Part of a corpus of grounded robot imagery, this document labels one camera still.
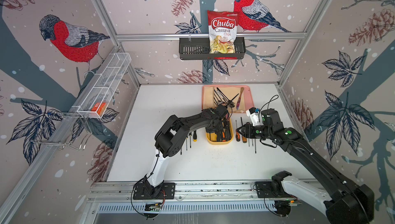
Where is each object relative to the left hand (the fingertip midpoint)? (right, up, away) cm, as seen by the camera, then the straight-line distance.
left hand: (221, 127), depth 94 cm
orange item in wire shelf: (-57, +14, -27) cm, 65 cm away
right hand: (+7, +2, -16) cm, 18 cm away
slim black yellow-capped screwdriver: (-16, -5, -2) cm, 17 cm away
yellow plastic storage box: (-6, -6, -4) cm, 9 cm away
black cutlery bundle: (+1, +18, +17) cm, 25 cm away
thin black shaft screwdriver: (+16, -10, -5) cm, 19 cm away
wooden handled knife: (+20, +25, +24) cm, 40 cm away
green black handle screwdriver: (-24, -13, -9) cm, 29 cm away
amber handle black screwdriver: (+13, -6, -4) cm, 16 cm away
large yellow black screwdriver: (-19, -5, -2) cm, 20 cm away
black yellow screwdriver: (-21, -9, -4) cm, 23 cm away
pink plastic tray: (+24, +19, +19) cm, 36 cm away
